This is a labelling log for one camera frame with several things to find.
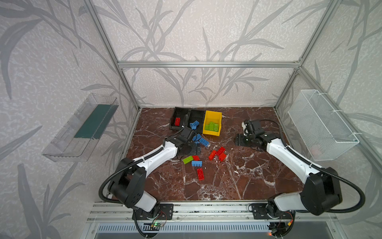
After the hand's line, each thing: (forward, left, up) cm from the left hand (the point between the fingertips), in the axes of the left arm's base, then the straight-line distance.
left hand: (194, 150), depth 87 cm
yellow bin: (+27, -14, -1) cm, 31 cm away
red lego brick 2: (-2, -1, -6) cm, 7 cm away
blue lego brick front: (-6, -2, -5) cm, 8 cm away
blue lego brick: (+13, -1, -6) cm, 14 cm away
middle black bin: (+32, -1, -4) cm, 33 cm away
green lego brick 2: (+25, -12, -6) cm, 29 cm away
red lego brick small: (-1, -17, -6) cm, 18 cm away
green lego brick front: (-2, +4, -7) cm, 9 cm away
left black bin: (+34, +13, -3) cm, 36 cm away
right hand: (+5, -26, +5) cm, 27 cm away
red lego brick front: (-12, -4, -6) cm, 14 cm away
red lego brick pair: (+3, -17, -6) cm, 18 cm away
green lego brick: (+22, -14, -6) cm, 27 cm away
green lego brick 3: (+22, -9, -7) cm, 25 cm away
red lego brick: (+29, +14, -9) cm, 33 cm away
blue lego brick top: (+20, +1, -2) cm, 20 cm away
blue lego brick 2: (+10, -6, -7) cm, 14 cm away
